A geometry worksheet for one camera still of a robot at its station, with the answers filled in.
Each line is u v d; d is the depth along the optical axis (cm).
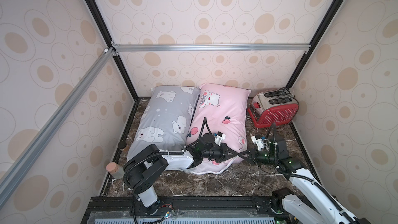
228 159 75
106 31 83
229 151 76
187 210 73
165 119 88
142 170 45
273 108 92
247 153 72
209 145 66
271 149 62
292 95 97
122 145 85
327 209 43
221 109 100
